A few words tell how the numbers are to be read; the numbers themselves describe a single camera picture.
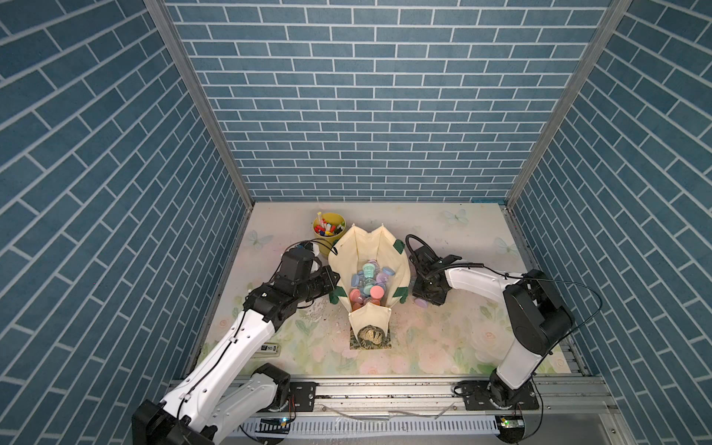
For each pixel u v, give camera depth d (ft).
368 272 2.99
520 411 2.37
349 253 2.99
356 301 2.83
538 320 1.55
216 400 1.39
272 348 2.61
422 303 2.89
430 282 2.23
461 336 2.79
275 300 1.70
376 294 2.72
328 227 3.08
